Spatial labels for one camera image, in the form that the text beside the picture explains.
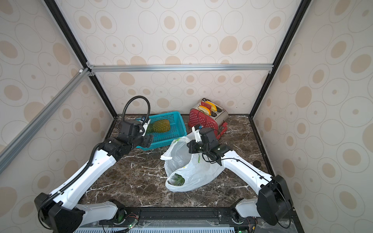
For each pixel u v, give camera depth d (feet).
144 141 2.22
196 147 2.32
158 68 6.54
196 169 2.45
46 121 2.09
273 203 1.32
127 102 1.79
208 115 3.10
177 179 2.71
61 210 1.22
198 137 2.35
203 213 2.46
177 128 3.65
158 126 3.30
